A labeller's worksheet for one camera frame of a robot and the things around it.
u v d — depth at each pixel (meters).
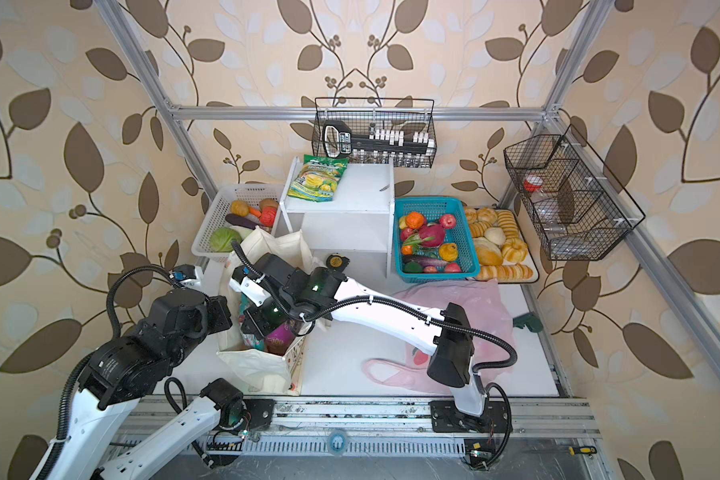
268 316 0.57
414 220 1.04
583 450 0.69
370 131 0.81
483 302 0.88
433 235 1.02
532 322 0.88
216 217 1.09
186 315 0.46
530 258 1.03
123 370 0.39
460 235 1.05
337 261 1.01
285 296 0.50
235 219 1.15
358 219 0.94
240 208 1.15
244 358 0.60
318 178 0.79
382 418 0.75
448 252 1.01
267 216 1.08
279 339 0.75
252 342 0.64
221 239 1.00
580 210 0.73
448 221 1.07
